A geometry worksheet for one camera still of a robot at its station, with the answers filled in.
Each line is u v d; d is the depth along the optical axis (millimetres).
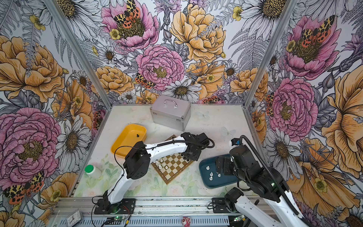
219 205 731
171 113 967
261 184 398
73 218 690
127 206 735
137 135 1017
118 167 539
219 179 830
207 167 862
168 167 858
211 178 827
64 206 757
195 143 649
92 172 779
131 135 1015
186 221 663
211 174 833
